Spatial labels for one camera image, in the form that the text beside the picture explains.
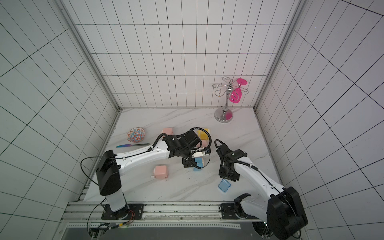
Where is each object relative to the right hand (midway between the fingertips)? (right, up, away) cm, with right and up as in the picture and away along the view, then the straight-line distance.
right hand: (224, 174), depth 82 cm
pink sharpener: (-12, +21, -18) cm, 30 cm away
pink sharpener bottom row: (-37, 0, +5) cm, 37 cm away
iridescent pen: (-60, +14, +15) cm, 63 cm away
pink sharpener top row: (-34, +23, +16) cm, 43 cm away
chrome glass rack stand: (+8, +34, +32) cm, 47 cm away
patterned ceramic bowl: (-57, +20, +19) cm, 64 cm away
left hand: (-19, +10, -2) cm, 22 cm away
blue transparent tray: (0, -6, -1) cm, 6 cm away
